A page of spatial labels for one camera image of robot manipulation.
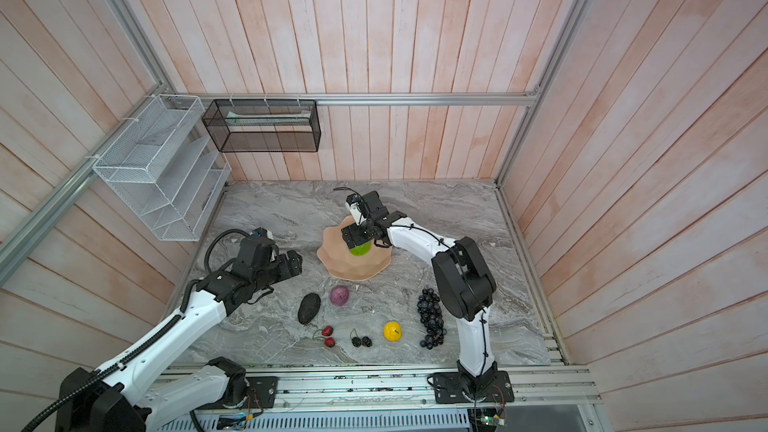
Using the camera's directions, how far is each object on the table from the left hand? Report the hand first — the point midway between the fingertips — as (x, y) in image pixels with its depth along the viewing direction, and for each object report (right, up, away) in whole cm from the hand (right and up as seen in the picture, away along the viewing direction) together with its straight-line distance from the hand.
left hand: (290, 268), depth 82 cm
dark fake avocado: (+5, -11, +1) cm, 12 cm away
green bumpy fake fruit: (+19, +3, +14) cm, 24 cm away
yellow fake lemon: (+29, -16, -4) cm, 33 cm away
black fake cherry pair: (+19, -20, -2) cm, 28 cm away
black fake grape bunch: (+40, -12, +1) cm, 41 cm away
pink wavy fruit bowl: (+13, -1, +15) cm, 20 cm away
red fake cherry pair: (+10, -18, 0) cm, 20 cm away
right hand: (+17, +10, +13) cm, 24 cm away
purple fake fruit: (+14, -8, +3) cm, 16 cm away
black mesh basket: (-16, +47, +22) cm, 54 cm away
